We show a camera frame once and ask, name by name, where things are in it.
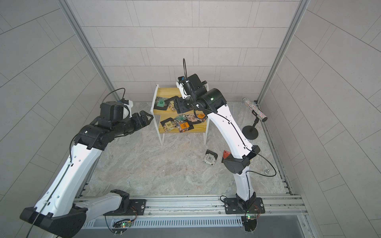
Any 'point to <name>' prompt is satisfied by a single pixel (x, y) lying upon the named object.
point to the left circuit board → (122, 224)
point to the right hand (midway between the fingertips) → (179, 103)
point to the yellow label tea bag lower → (168, 124)
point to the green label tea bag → (160, 103)
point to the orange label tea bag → (184, 126)
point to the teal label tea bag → (180, 118)
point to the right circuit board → (249, 222)
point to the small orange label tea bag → (196, 118)
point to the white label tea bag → (210, 157)
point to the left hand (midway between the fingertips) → (152, 117)
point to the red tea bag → (225, 154)
